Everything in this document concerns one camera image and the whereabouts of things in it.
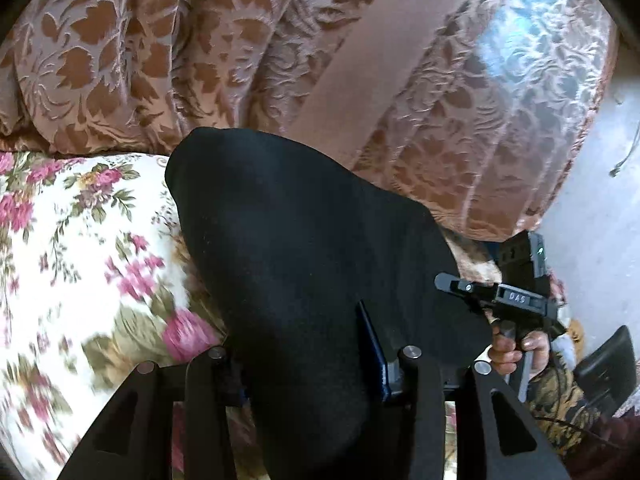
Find black pants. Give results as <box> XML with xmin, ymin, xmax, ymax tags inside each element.
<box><xmin>166</xmin><ymin>128</ymin><xmax>491</xmax><ymax>479</ymax></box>

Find floral bedspread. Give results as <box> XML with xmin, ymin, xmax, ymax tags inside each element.
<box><xmin>1</xmin><ymin>152</ymin><xmax>227</xmax><ymax>479</ymax></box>

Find person's right hand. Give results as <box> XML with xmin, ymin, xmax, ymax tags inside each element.
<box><xmin>488</xmin><ymin>322</ymin><xmax>550</xmax><ymax>379</ymax></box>

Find black chair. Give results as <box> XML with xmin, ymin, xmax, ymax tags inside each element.
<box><xmin>574</xmin><ymin>325</ymin><xmax>637</xmax><ymax>417</ymax></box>

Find brown patterned curtain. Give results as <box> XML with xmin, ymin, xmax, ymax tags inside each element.
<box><xmin>1</xmin><ymin>0</ymin><xmax>617</xmax><ymax>242</ymax></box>

